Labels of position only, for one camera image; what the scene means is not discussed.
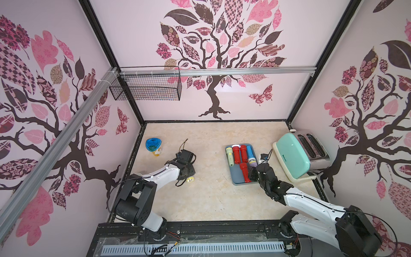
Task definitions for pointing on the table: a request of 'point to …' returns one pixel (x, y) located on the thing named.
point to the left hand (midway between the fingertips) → (189, 174)
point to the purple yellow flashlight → (253, 163)
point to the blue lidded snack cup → (153, 144)
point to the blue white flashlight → (250, 153)
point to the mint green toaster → (301, 153)
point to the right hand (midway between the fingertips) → (251, 165)
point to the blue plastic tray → (241, 157)
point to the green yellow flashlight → (229, 151)
